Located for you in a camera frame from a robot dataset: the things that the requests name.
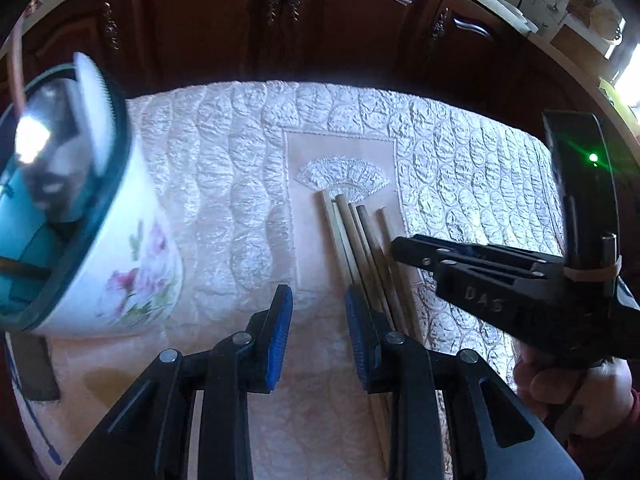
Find white quilted table cloth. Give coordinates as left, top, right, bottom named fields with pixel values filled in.
left=21, top=81, right=562, bottom=479

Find black phone on table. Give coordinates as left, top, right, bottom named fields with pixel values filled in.
left=11, top=333, right=61, bottom=402

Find light wooden chopstick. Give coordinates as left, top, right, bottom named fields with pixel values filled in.
left=378, top=207, right=424, bottom=344
left=320, top=190, right=352, bottom=288
left=335, top=194, right=390, bottom=470
left=356, top=205, right=410, bottom=335

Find wooden cutting board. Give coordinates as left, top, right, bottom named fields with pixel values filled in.
left=551, top=25, right=610, bottom=70

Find dark wooden lower cabinets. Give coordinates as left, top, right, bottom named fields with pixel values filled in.
left=23, top=0, right=618, bottom=132

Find right hand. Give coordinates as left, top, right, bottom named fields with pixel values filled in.
left=513, top=344, right=634, bottom=438

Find white ceramic soup spoon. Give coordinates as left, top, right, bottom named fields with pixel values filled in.
left=74, top=52, right=115, bottom=177

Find floral ceramic utensil holder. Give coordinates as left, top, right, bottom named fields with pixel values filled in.
left=1, top=57, right=183, bottom=338

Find metal fork wooden handle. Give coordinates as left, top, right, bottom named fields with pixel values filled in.
left=8, top=21, right=26, bottom=119

